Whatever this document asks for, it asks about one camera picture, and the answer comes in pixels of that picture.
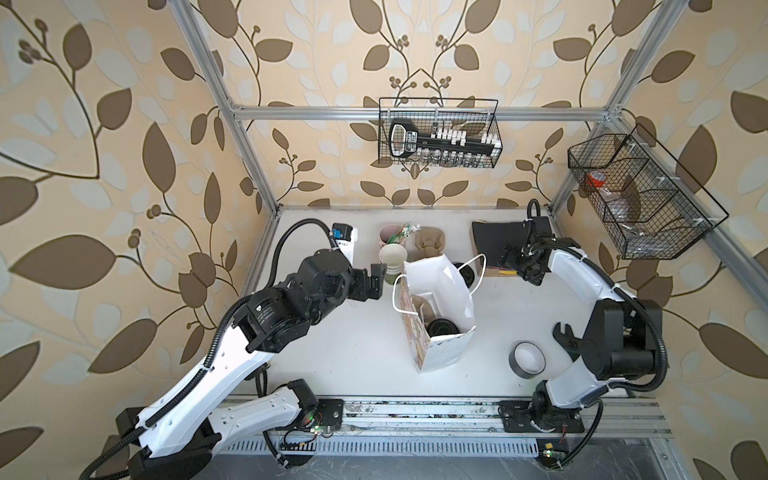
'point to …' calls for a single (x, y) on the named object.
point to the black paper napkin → (492, 237)
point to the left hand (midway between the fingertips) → (372, 264)
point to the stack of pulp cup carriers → (429, 242)
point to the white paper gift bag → (434, 277)
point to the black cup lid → (441, 326)
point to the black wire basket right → (648, 205)
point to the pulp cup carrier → (423, 309)
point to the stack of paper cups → (394, 256)
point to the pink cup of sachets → (395, 233)
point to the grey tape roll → (527, 360)
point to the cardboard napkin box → (479, 268)
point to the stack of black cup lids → (466, 272)
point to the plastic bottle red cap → (596, 178)
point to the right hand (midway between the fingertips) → (512, 269)
